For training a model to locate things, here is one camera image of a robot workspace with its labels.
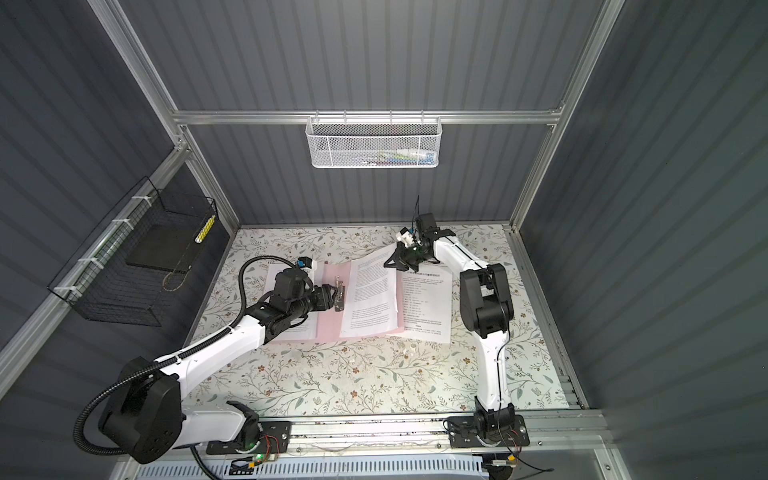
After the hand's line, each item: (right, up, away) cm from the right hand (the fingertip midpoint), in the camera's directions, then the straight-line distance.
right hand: (388, 266), depth 95 cm
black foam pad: (-59, +6, -16) cm, 62 cm away
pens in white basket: (+5, +35, -2) cm, 35 cm away
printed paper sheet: (-25, -19, -4) cm, 31 cm away
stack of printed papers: (-5, -11, -2) cm, 13 cm away
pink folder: (-18, -18, -2) cm, 26 cm away
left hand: (-17, -6, -9) cm, 20 cm away
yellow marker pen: (-50, +11, -14) cm, 53 cm away
